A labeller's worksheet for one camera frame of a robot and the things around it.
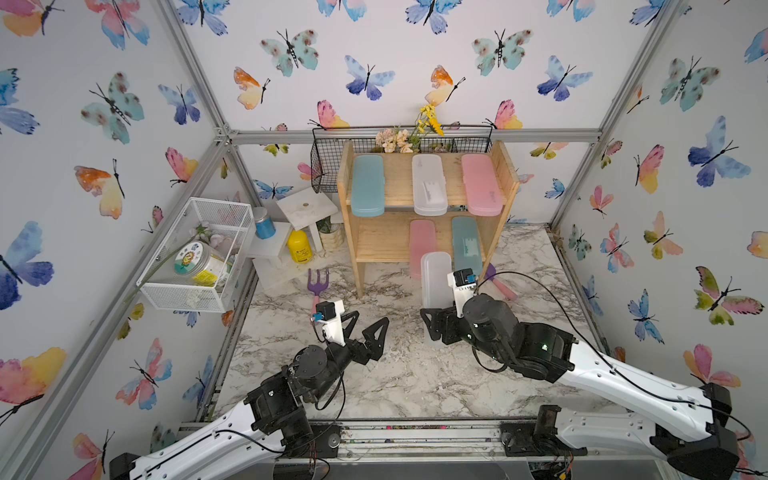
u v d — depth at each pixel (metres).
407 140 0.81
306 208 0.96
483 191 0.68
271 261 1.04
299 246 1.00
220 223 0.80
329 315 0.58
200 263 0.63
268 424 0.50
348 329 0.70
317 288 1.02
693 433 0.39
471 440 0.75
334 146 0.93
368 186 0.69
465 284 0.57
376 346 0.60
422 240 0.88
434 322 0.59
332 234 1.05
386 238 0.89
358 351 0.58
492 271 1.08
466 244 0.85
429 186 0.68
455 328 0.59
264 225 0.93
